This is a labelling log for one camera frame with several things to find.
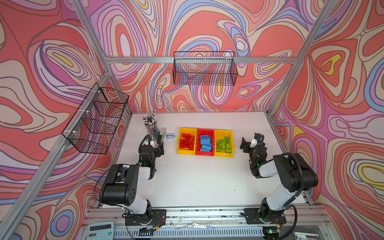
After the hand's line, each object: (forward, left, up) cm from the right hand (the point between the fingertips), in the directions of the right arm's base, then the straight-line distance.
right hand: (250, 140), depth 95 cm
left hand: (0, +62, +1) cm, 62 cm away
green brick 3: (-5, +15, -3) cm, 16 cm away
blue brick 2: (+2, +29, -2) cm, 29 cm away
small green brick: (-2, +15, -3) cm, 15 cm away
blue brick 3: (-3, +31, -4) cm, 31 cm away
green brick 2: (0, +20, -1) cm, 20 cm away
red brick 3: (+3, +39, -2) cm, 39 cm away
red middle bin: (+11, +32, -3) cm, 34 cm away
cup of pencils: (+9, +64, +12) cm, 65 cm away
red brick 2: (+1, +39, -3) cm, 39 cm away
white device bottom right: (-50, -13, -5) cm, 52 cm away
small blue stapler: (+9, +53, -5) cm, 54 cm away
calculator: (-45, +82, -4) cm, 94 cm away
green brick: (-2, +20, -2) cm, 20 cm away
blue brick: (+6, +29, -3) cm, 30 cm away
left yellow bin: (+7, +46, 0) cm, 47 cm away
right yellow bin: (+5, +20, +1) cm, 20 cm away
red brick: (+2, +44, -4) cm, 45 cm away
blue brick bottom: (-2, +28, -3) cm, 28 cm away
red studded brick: (+8, +41, -4) cm, 42 cm away
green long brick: (+3, +14, -4) cm, 15 cm away
